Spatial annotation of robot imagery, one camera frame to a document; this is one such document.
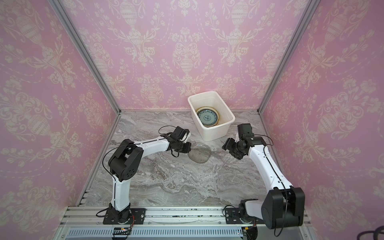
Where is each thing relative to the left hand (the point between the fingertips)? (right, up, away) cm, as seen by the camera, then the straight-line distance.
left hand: (191, 150), depth 96 cm
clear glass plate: (+6, -3, +1) cm, 6 cm away
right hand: (+20, +3, -13) cm, 24 cm away
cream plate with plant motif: (+9, +29, +16) cm, 34 cm away
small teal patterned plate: (+11, +22, +13) cm, 28 cm away
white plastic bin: (+19, +13, -7) cm, 24 cm away
